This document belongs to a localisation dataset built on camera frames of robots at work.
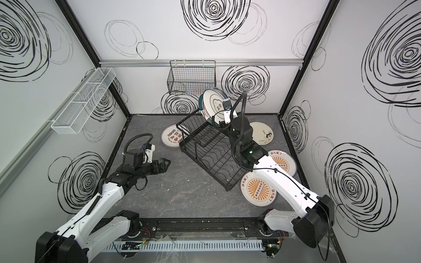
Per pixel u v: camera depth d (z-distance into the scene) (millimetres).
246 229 737
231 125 580
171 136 1084
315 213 381
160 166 735
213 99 757
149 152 747
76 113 740
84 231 428
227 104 552
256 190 846
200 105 886
